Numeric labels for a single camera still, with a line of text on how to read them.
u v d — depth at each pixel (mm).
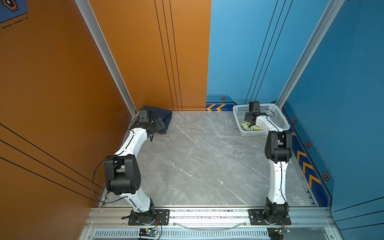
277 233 702
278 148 616
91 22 735
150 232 706
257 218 725
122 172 470
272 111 1143
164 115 1094
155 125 823
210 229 706
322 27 758
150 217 664
